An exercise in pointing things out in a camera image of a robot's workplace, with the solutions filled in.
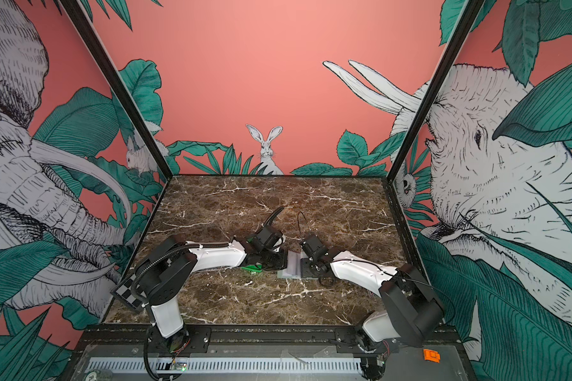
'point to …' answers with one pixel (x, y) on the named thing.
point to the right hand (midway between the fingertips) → (306, 267)
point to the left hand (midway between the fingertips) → (294, 263)
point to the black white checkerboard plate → (124, 290)
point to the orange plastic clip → (431, 355)
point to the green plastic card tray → (257, 268)
